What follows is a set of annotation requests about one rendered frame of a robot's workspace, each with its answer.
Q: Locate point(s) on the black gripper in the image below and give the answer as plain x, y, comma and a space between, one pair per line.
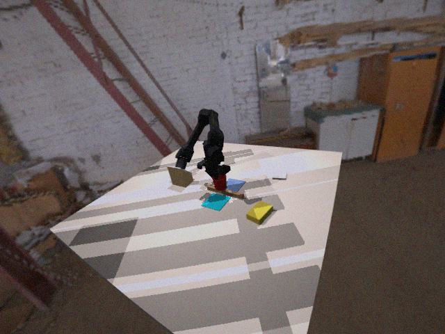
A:
212, 168

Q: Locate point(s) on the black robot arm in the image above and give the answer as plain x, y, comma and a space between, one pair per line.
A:
213, 146

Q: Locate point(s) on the tan wooden flat bar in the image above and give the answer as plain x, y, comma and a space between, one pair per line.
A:
226, 192

